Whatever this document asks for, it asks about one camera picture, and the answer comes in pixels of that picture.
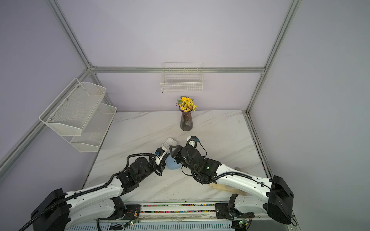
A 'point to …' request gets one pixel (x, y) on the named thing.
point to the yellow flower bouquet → (186, 104)
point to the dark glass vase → (186, 120)
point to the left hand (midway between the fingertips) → (167, 154)
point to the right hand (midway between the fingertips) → (171, 151)
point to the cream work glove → (227, 188)
